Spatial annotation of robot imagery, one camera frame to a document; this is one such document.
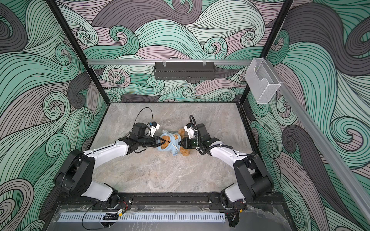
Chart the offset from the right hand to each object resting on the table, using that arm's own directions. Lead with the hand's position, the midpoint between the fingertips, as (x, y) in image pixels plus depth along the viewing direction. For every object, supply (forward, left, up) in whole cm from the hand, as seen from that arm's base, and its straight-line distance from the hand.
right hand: (180, 143), depth 85 cm
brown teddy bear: (+7, -2, -3) cm, 8 cm away
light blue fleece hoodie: (-3, +3, +2) cm, 5 cm away
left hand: (+1, +9, +1) cm, 9 cm away
